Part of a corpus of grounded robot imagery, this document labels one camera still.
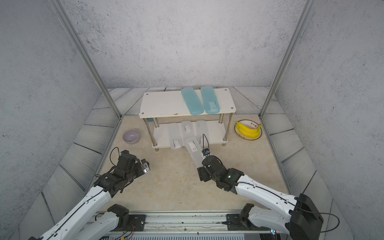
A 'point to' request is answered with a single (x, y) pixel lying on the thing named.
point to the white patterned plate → (251, 124)
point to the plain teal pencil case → (192, 101)
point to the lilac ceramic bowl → (131, 136)
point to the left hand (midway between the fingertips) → (145, 166)
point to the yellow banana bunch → (247, 131)
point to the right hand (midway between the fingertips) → (205, 167)
